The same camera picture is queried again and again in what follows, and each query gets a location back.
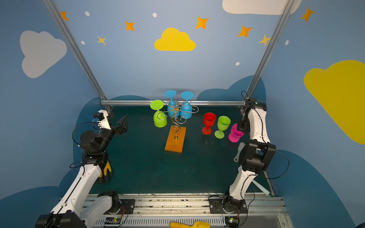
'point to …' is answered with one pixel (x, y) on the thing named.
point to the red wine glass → (209, 119)
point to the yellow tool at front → (197, 224)
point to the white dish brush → (240, 146)
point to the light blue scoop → (267, 193)
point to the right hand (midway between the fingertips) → (247, 129)
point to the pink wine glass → (235, 135)
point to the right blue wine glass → (186, 108)
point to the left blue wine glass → (173, 109)
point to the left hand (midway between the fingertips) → (119, 112)
